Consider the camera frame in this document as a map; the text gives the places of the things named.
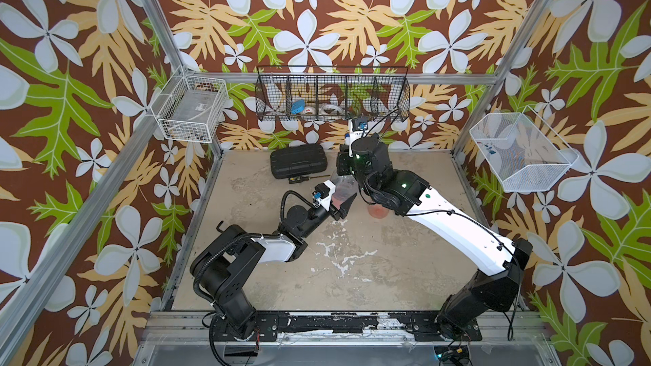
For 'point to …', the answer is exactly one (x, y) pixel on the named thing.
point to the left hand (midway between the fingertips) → (345, 182)
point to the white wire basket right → (525, 153)
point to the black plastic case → (297, 160)
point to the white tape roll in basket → (331, 109)
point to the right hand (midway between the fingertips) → (340, 147)
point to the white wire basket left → (192, 108)
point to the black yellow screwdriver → (300, 179)
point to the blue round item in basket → (297, 106)
